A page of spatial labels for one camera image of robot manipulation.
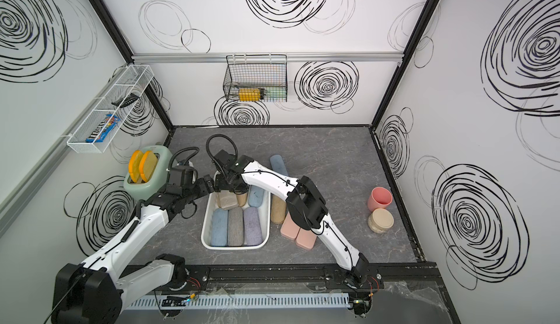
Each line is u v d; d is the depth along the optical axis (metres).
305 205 0.56
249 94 0.87
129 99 0.80
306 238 0.81
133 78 0.91
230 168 0.67
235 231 0.81
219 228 0.81
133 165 0.78
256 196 0.90
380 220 0.81
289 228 0.84
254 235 0.81
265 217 0.86
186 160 0.74
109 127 0.71
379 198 0.85
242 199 0.89
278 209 0.86
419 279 0.75
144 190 0.80
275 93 0.87
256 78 0.99
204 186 0.75
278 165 1.01
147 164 0.79
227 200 0.85
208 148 0.72
